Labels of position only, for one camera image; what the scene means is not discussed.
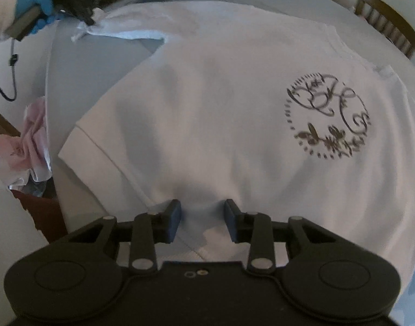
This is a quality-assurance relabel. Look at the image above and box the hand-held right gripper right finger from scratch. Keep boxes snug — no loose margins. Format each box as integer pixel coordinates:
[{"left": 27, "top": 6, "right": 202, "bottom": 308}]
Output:
[{"left": 224, "top": 199, "right": 339, "bottom": 275}]

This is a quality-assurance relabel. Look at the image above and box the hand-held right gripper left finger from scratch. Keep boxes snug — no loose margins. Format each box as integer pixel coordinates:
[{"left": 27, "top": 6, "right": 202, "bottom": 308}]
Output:
[{"left": 67, "top": 199, "right": 181, "bottom": 274}]

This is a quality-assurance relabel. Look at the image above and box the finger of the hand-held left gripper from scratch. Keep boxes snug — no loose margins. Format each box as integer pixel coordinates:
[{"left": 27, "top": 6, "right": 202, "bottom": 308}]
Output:
[{"left": 77, "top": 6, "right": 97, "bottom": 27}]

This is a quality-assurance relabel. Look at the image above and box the white sweatshirt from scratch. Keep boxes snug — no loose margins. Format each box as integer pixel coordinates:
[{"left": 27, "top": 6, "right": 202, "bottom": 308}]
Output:
[{"left": 58, "top": 0, "right": 415, "bottom": 279}]

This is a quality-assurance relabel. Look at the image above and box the person's left forearm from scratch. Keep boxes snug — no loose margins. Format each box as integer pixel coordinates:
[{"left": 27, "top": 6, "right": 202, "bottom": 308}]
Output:
[{"left": 0, "top": 0, "right": 18, "bottom": 43}]

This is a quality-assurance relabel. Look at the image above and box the pink white cloth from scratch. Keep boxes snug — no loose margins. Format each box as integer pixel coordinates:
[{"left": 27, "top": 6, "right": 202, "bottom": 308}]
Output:
[{"left": 0, "top": 97, "right": 54, "bottom": 191}]

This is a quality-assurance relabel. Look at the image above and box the dark red cushion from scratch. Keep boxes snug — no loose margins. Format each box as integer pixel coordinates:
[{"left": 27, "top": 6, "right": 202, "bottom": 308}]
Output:
[{"left": 12, "top": 190, "right": 68, "bottom": 245}]

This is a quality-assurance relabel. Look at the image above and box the wooden chair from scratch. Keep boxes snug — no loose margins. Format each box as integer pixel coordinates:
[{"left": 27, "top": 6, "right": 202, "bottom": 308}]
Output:
[{"left": 355, "top": 0, "right": 415, "bottom": 59}]

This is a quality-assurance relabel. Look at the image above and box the black cable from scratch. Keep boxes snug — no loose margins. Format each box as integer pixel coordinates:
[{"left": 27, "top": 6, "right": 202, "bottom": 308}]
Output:
[{"left": 0, "top": 36, "right": 18, "bottom": 102}]

